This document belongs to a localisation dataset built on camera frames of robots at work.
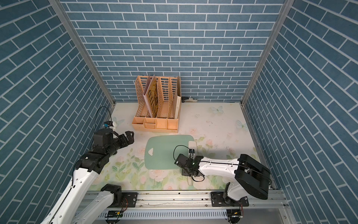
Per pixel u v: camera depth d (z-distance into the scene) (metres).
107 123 0.64
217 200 0.74
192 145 0.96
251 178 0.43
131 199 0.73
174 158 0.66
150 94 0.91
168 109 1.16
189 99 1.22
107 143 0.56
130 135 0.68
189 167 0.63
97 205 0.55
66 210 0.40
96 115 1.05
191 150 0.78
